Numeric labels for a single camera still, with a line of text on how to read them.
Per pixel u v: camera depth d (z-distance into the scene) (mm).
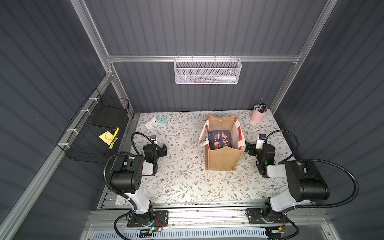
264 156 738
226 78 898
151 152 756
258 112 1057
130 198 517
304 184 454
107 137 738
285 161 695
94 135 733
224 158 826
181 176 885
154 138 847
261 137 806
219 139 919
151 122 1114
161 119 1151
